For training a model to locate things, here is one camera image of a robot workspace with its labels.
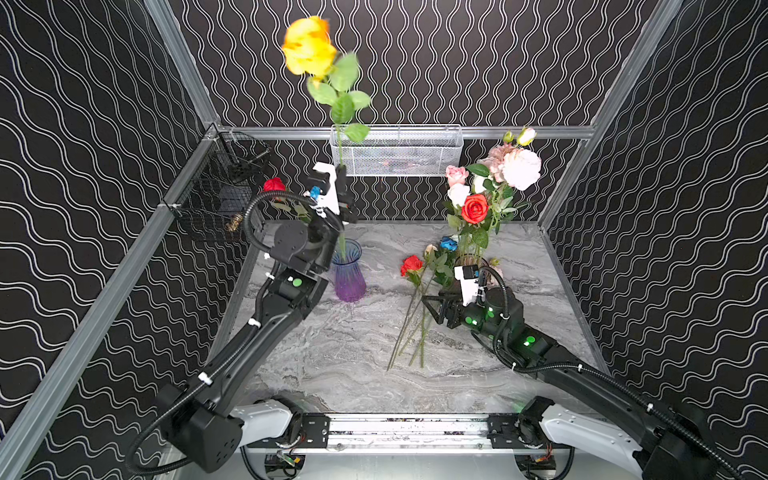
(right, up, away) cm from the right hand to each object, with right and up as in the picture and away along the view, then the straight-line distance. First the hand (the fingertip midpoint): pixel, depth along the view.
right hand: (432, 296), depth 75 cm
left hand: (-19, +28, -18) cm, 38 cm away
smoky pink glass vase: (+13, +9, +10) cm, 19 cm away
